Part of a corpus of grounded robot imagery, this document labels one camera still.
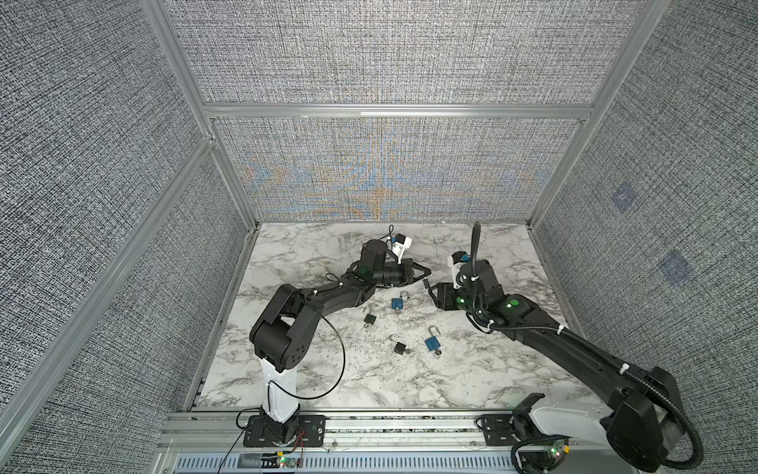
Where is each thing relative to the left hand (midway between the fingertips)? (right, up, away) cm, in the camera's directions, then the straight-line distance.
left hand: (431, 274), depth 84 cm
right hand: (+1, -4, -2) cm, 4 cm away
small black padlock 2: (-17, -15, +10) cm, 25 cm away
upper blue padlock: (-9, -10, +13) cm, 19 cm away
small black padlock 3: (-9, -22, +4) cm, 24 cm away
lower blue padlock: (+1, -21, +4) cm, 21 cm away
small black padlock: (-1, -3, 0) cm, 3 cm away
